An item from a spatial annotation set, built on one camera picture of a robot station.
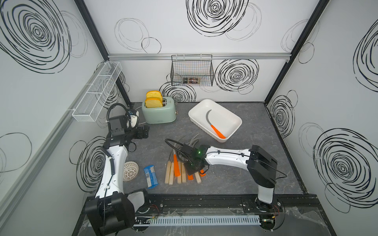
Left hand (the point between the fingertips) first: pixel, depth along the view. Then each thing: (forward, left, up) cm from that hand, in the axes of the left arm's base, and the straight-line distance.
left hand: (138, 126), depth 80 cm
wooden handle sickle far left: (-16, -16, -19) cm, 30 cm away
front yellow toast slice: (+20, -4, -1) cm, 21 cm away
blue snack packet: (-22, -8, -20) cm, 31 cm away
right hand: (-17, -28, -18) cm, 37 cm away
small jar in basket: (+27, -29, +12) cm, 42 cm away
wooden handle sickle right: (-20, -33, -18) cm, 43 cm away
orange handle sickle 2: (-20, -29, -19) cm, 40 cm away
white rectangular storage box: (+20, -45, -17) cm, 53 cm away
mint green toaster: (+18, -12, -10) cm, 24 cm away
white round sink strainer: (-17, +5, -20) cm, 27 cm away
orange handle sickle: (-18, -22, -18) cm, 34 cm away
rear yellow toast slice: (+26, -3, 0) cm, 26 cm away
